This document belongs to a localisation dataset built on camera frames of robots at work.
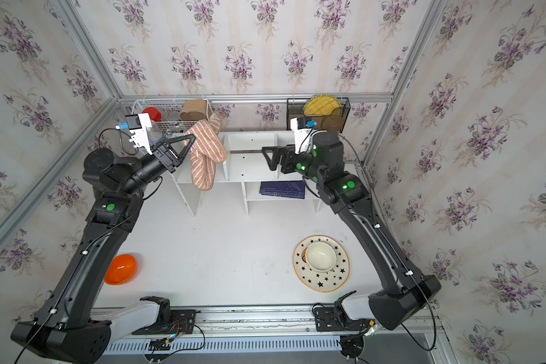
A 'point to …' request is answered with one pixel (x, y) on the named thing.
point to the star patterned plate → (321, 281)
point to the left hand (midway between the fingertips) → (199, 142)
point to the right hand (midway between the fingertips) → (281, 146)
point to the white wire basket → (175, 115)
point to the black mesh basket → (295, 107)
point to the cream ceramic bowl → (321, 256)
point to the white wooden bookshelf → (246, 164)
